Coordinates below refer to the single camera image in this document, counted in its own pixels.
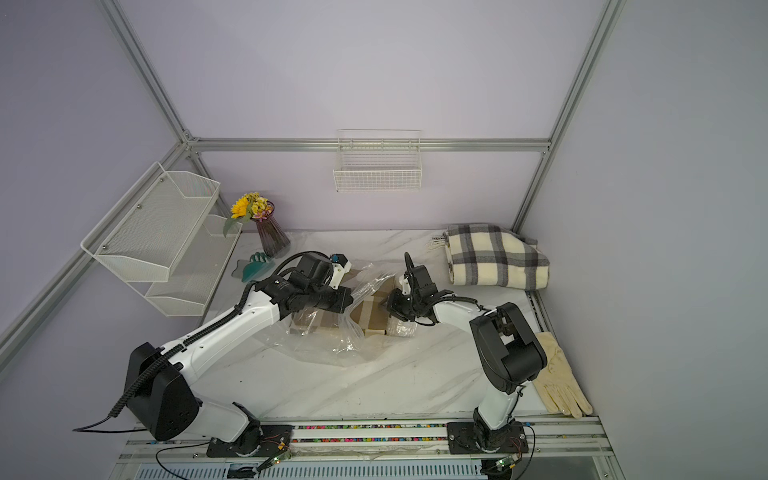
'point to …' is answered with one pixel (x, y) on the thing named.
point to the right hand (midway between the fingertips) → (384, 310)
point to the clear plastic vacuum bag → (340, 335)
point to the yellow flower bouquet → (250, 205)
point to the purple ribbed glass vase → (273, 239)
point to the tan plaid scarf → (370, 293)
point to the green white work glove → (258, 267)
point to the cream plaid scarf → (493, 255)
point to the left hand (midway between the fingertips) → (350, 303)
